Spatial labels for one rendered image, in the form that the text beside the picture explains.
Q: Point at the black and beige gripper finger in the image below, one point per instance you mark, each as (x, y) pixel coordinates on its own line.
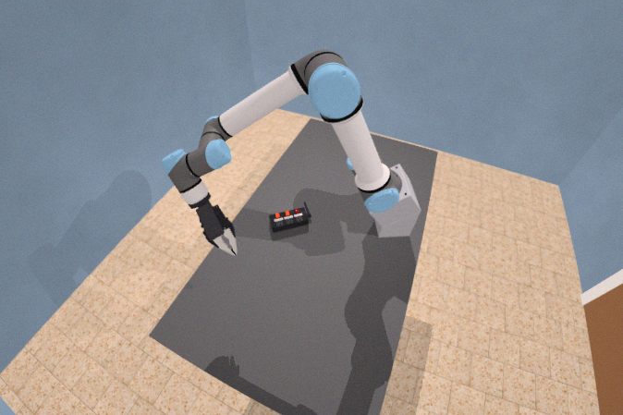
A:
(220, 244)
(230, 234)

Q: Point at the black power strip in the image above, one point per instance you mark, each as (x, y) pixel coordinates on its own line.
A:
(289, 219)

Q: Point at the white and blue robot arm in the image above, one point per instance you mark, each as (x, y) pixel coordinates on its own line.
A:
(334, 92)

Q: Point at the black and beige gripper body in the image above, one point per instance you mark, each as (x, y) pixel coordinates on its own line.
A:
(221, 217)

